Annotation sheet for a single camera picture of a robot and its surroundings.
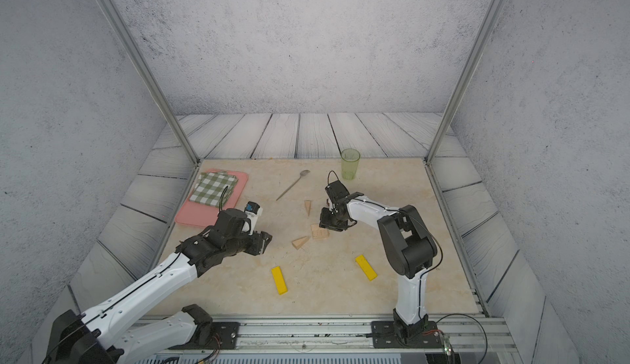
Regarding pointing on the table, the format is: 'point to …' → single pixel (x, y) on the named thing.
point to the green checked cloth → (210, 187)
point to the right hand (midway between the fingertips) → (323, 224)
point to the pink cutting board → (197, 214)
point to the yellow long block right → (366, 267)
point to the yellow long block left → (280, 280)
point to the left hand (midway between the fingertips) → (268, 236)
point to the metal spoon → (302, 174)
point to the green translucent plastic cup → (349, 163)
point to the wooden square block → (319, 233)
